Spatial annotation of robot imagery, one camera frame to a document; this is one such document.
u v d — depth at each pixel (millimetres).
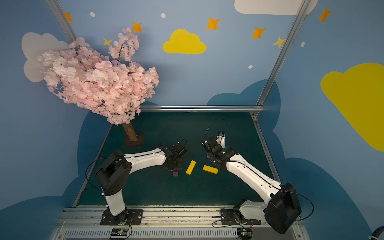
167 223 735
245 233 731
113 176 475
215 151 607
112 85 638
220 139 717
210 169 909
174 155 685
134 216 749
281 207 393
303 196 394
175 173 882
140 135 1044
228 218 742
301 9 703
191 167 908
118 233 718
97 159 937
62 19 728
